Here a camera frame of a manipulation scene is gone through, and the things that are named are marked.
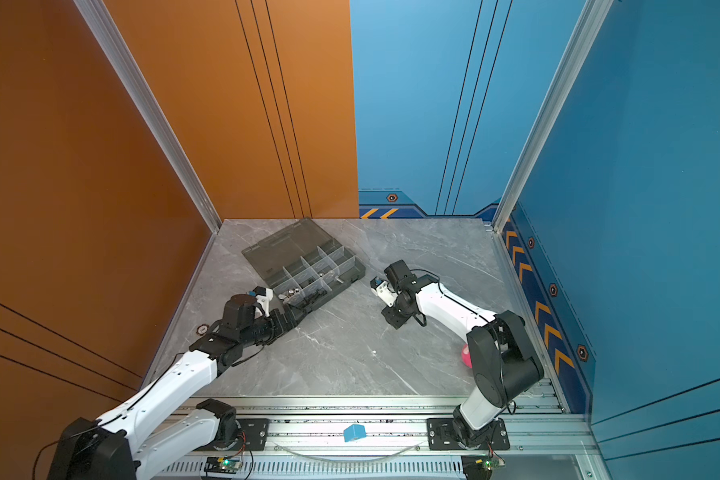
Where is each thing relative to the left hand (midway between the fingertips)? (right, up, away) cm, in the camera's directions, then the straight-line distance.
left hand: (299, 315), depth 83 cm
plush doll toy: (+46, -11, -1) cm, 48 cm away
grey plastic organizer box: (-3, +12, +21) cm, 25 cm away
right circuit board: (+45, -33, -13) cm, 58 cm away
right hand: (+27, -1, +7) cm, 28 cm away
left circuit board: (-15, -33, -12) cm, 38 cm away
